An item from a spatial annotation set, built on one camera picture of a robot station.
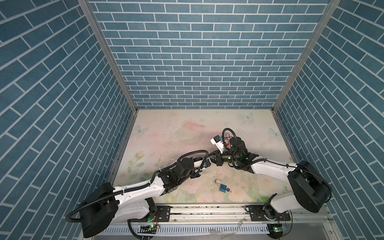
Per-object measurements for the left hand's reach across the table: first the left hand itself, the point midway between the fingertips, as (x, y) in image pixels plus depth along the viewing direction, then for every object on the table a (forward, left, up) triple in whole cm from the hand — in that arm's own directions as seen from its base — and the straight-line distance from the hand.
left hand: (201, 159), depth 80 cm
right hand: (0, -1, +2) cm, 2 cm away
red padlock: (+4, -12, +11) cm, 17 cm away
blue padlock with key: (-12, -12, -11) cm, 20 cm away
